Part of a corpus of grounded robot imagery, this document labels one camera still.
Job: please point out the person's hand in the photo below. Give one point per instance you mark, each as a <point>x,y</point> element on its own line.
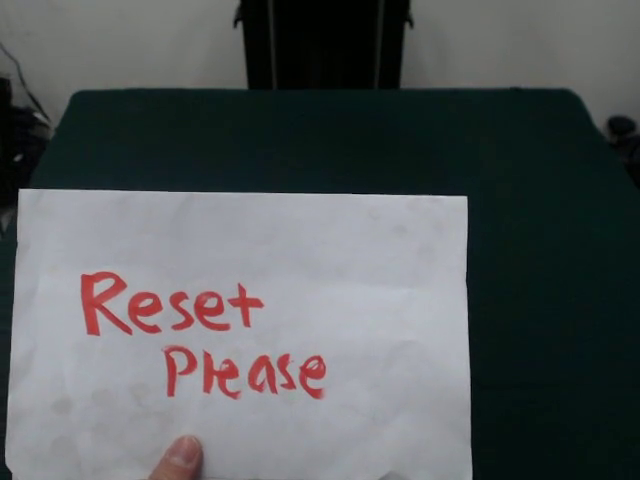
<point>180,460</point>

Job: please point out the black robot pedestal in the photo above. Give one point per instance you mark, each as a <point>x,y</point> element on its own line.
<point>325,45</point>

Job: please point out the black frame stand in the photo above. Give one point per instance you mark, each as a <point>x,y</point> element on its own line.
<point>4,115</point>

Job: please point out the white paper sign red lettering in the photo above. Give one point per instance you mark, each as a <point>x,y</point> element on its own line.
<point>300,250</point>

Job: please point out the dark green table cloth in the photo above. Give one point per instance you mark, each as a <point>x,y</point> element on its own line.
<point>550,300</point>

